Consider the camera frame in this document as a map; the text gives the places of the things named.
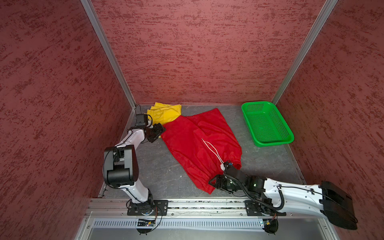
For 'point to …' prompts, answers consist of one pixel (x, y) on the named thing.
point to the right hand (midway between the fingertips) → (211, 189)
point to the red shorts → (202, 143)
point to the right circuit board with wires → (270, 226)
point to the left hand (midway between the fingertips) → (163, 134)
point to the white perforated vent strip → (178, 223)
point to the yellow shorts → (162, 113)
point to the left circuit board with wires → (145, 226)
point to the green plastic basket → (266, 125)
